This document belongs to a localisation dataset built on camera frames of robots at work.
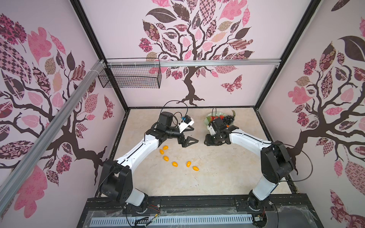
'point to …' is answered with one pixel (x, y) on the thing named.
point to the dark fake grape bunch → (228, 119)
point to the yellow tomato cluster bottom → (175, 164)
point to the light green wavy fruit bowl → (218, 113)
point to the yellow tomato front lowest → (195, 168)
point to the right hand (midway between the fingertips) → (206, 140)
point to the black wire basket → (131, 73)
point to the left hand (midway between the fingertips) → (194, 136)
